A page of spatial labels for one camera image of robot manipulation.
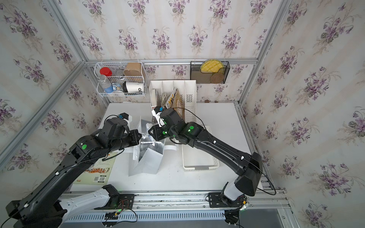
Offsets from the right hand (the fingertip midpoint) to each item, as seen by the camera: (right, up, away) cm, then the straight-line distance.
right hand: (152, 131), depth 67 cm
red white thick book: (-5, +19, +28) cm, 34 cm away
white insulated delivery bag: (-1, -11, -2) cm, 11 cm away
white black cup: (-18, +27, +25) cm, 41 cm away
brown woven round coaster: (+39, +34, +31) cm, 60 cm away
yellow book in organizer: (+6, +15, +21) cm, 26 cm away
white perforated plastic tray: (+23, -20, +23) cm, 38 cm away
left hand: (-3, -3, -1) cm, 4 cm away
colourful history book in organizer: (+12, +16, +43) cm, 48 cm away
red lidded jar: (-35, +37, +24) cm, 56 cm away
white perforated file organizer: (+19, +27, +34) cm, 47 cm away
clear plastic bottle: (-34, +27, +23) cm, 49 cm away
